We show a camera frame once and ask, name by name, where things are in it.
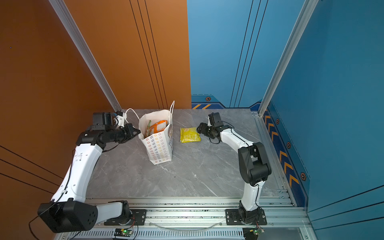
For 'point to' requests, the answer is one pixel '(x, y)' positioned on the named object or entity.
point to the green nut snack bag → (148, 130)
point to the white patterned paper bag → (160, 144)
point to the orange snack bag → (158, 126)
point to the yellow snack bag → (189, 134)
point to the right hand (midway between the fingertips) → (199, 129)
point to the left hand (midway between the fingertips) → (140, 129)
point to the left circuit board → (123, 232)
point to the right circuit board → (251, 233)
